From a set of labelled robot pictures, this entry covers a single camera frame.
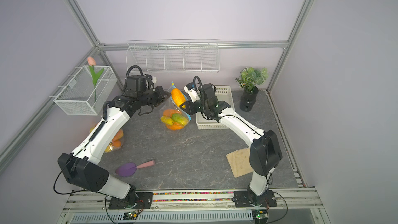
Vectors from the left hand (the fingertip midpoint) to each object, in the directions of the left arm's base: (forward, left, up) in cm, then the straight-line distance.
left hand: (172, 94), depth 75 cm
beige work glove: (-25, -34, -32) cm, 52 cm away
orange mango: (-3, +2, -24) cm, 25 cm away
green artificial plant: (+16, -45, -5) cm, 47 cm away
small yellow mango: (-1, +6, -22) cm, 22 cm away
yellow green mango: (-3, -1, -17) cm, 17 cm away
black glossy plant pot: (+12, -45, -21) cm, 52 cm away
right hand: (-1, -4, -7) cm, 8 cm away
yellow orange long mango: (0, -3, -3) cm, 4 cm away
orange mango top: (+6, +6, -22) cm, 23 cm away
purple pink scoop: (-24, +28, -32) cm, 49 cm away
